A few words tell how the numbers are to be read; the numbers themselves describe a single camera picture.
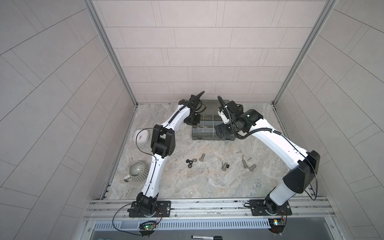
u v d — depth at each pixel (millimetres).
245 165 846
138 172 819
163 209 714
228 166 845
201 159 866
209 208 723
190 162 866
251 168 830
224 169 841
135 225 689
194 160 866
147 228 644
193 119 864
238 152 913
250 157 888
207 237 641
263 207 708
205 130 972
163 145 607
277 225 681
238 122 530
